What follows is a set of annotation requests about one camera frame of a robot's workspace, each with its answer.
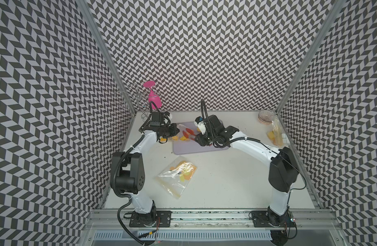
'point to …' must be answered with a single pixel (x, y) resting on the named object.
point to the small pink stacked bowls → (266, 117)
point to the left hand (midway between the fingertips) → (179, 130)
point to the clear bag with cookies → (176, 177)
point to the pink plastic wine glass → (152, 96)
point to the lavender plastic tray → (183, 147)
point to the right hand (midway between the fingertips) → (198, 139)
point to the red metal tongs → (191, 132)
